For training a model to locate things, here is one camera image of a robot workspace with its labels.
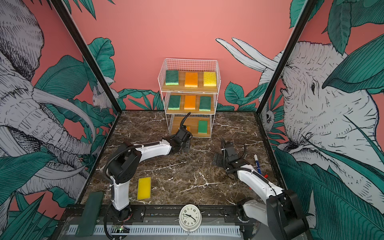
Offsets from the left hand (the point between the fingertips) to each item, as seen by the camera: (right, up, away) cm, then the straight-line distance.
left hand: (187, 139), depth 96 cm
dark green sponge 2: (+11, +23, -7) cm, 26 cm away
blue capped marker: (+44, -14, -3) cm, 47 cm away
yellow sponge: (-23, -25, -16) cm, 37 cm away
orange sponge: (+2, +24, -4) cm, 24 cm away
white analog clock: (+3, -35, -26) cm, 44 cm away
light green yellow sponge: (+11, +8, +15) cm, 20 cm away
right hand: (+19, -10, -8) cm, 23 cm away
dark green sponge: (-8, +23, -6) cm, 25 cm away
